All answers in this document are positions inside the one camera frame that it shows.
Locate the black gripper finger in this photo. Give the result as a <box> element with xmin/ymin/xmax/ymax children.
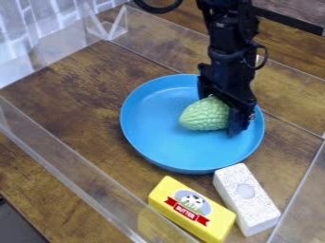
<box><xmin>228</xmin><ymin>108</ymin><xmax>256</xmax><ymax>137</ymax></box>
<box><xmin>197</xmin><ymin>79</ymin><xmax>216</xmax><ymax>99</ymax></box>

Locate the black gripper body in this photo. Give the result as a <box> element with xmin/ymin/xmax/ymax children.
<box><xmin>194</xmin><ymin>0</ymin><xmax>270</xmax><ymax>115</ymax></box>

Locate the green bumpy gourd toy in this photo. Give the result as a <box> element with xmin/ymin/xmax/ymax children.
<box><xmin>180</xmin><ymin>96</ymin><xmax>230</xmax><ymax>131</ymax></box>

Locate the blue round tray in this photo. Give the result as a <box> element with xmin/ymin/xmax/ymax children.
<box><xmin>119</xmin><ymin>74</ymin><xmax>265</xmax><ymax>175</ymax></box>

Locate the black baseboard strip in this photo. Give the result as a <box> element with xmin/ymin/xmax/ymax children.
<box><xmin>254</xmin><ymin>7</ymin><xmax>325</xmax><ymax>37</ymax></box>

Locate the white speckled block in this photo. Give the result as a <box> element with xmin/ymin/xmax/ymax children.
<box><xmin>213</xmin><ymin>163</ymin><xmax>281</xmax><ymax>236</ymax></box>

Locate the yellow butter block toy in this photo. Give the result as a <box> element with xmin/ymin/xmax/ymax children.
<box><xmin>149</xmin><ymin>176</ymin><xmax>237</xmax><ymax>243</ymax></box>

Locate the white sheer curtain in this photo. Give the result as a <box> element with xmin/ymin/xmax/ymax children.
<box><xmin>0</xmin><ymin>0</ymin><xmax>130</xmax><ymax>89</ymax></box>

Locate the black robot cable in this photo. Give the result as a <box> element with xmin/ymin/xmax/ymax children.
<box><xmin>133</xmin><ymin>0</ymin><xmax>186</xmax><ymax>15</ymax></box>

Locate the clear acrylic enclosure wall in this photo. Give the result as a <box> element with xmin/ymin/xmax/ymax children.
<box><xmin>0</xmin><ymin>5</ymin><xmax>325</xmax><ymax>243</ymax></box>

